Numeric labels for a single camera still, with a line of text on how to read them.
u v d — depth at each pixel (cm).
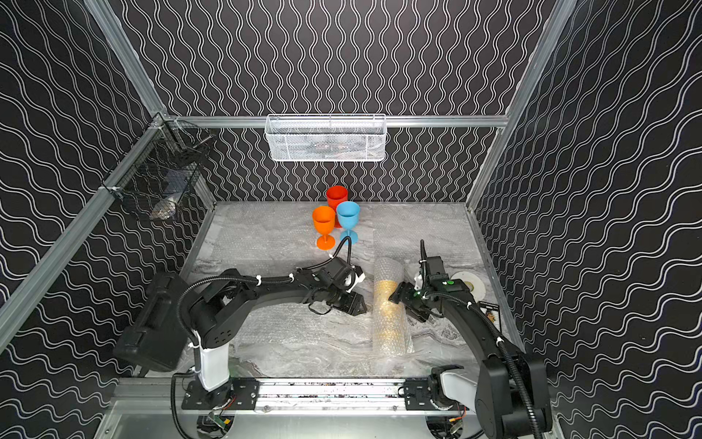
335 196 106
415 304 73
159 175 92
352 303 80
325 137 61
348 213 102
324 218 100
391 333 78
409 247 107
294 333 86
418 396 73
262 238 110
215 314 50
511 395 40
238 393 75
